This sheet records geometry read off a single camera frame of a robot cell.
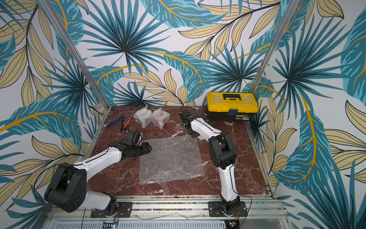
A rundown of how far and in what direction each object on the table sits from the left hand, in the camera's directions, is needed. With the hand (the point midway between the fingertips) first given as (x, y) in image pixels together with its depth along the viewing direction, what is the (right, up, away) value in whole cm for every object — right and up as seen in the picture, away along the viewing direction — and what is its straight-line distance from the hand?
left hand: (148, 150), depth 89 cm
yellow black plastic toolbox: (+54, +29, +13) cm, 62 cm away
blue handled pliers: (-26, +20, +21) cm, 39 cm away
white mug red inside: (+34, +7, +12) cm, 36 cm away
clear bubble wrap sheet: (-7, +22, +13) cm, 26 cm away
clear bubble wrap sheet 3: (+14, -6, +2) cm, 16 cm away
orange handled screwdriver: (-20, +18, +20) cm, 33 cm away
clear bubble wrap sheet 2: (+5, +21, +13) cm, 25 cm away
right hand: (+29, +13, +10) cm, 33 cm away
